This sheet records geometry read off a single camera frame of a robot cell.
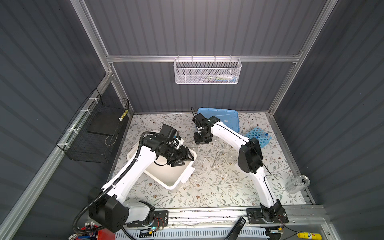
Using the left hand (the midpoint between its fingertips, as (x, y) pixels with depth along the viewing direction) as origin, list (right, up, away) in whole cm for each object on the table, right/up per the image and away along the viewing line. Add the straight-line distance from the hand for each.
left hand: (190, 161), depth 72 cm
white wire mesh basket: (+13, +64, +51) cm, 83 cm away
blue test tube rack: (+47, +10, +26) cm, 55 cm away
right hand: (+5, +6, +22) cm, 23 cm away
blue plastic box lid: (+29, +24, +44) cm, 58 cm away
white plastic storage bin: (-12, -13, +15) cm, 24 cm away
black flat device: (+22, -33, -1) cm, 39 cm away
